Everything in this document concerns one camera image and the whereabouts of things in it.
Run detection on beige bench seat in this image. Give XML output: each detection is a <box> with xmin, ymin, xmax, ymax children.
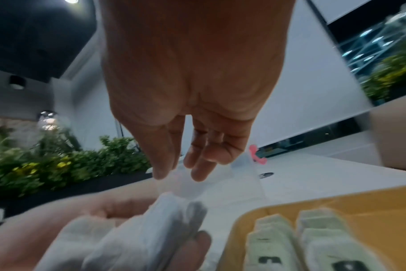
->
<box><xmin>368</xmin><ymin>91</ymin><xmax>406</xmax><ymax>173</ymax></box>

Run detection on yellow tray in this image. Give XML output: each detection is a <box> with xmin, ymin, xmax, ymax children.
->
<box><xmin>217</xmin><ymin>185</ymin><xmax>406</xmax><ymax>271</ymax></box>

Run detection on person's right hand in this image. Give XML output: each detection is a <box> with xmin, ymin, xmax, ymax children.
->
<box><xmin>101</xmin><ymin>0</ymin><xmax>297</xmax><ymax>182</ymax></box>

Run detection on clear storage box pink latches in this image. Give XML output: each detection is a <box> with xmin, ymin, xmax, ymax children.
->
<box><xmin>154</xmin><ymin>144</ymin><xmax>269</xmax><ymax>210</ymax></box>

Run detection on person's left hand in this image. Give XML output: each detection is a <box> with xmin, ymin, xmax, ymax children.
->
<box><xmin>0</xmin><ymin>194</ymin><xmax>212</xmax><ymax>271</ymax></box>

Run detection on black wall spotlight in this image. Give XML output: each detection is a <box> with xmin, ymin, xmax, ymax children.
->
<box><xmin>8</xmin><ymin>75</ymin><xmax>25</xmax><ymax>89</ymax></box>

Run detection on black planter box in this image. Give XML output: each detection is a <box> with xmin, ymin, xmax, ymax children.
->
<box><xmin>0</xmin><ymin>170</ymin><xmax>157</xmax><ymax>217</ymax></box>
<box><xmin>373</xmin><ymin>79</ymin><xmax>406</xmax><ymax>107</ymax></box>

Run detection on green hedge plant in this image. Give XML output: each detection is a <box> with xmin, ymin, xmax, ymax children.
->
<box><xmin>360</xmin><ymin>34</ymin><xmax>406</xmax><ymax>103</ymax></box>
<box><xmin>0</xmin><ymin>127</ymin><xmax>152</xmax><ymax>198</ymax></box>

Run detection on dark glass window pane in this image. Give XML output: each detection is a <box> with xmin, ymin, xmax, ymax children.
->
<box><xmin>326</xmin><ymin>0</ymin><xmax>406</xmax><ymax>80</ymax></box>

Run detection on glass pendant lamp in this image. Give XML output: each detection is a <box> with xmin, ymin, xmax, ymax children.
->
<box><xmin>37</xmin><ymin>109</ymin><xmax>62</xmax><ymax>133</ymax></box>

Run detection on white roller blind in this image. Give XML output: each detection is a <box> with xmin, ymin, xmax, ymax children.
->
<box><xmin>249</xmin><ymin>0</ymin><xmax>374</xmax><ymax>150</ymax></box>

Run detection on tea bags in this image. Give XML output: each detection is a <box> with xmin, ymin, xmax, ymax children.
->
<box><xmin>35</xmin><ymin>192</ymin><xmax>209</xmax><ymax>271</ymax></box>
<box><xmin>244</xmin><ymin>207</ymin><xmax>388</xmax><ymax>271</ymax></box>

